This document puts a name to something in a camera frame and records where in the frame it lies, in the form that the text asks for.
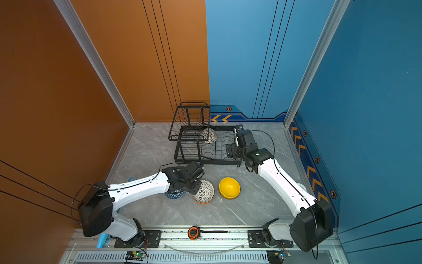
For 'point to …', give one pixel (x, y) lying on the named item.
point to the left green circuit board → (135, 255)
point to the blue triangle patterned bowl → (175, 194)
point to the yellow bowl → (229, 188)
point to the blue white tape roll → (131, 179)
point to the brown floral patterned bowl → (209, 134)
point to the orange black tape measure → (194, 232)
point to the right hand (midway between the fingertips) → (237, 145)
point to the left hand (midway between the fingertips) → (198, 183)
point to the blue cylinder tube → (101, 240)
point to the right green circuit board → (276, 257)
